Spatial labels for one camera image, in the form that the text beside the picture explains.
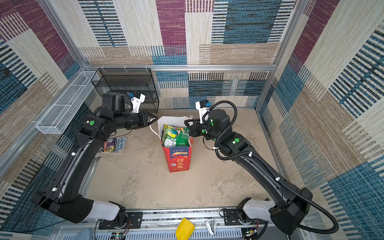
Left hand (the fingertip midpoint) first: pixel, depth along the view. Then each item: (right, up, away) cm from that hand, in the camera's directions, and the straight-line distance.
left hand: (158, 115), depth 65 cm
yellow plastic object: (+11, -52, +5) cm, 54 cm away
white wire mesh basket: (-49, 0, +8) cm, 50 cm away
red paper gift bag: (+8, -21, +9) cm, 24 cm away
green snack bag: (+5, -10, +11) cm, 16 cm away
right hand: (+11, -4, +1) cm, 12 cm away
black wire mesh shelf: (-26, +26, +38) cm, 53 cm away
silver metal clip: (+23, -51, +6) cm, 56 cm away
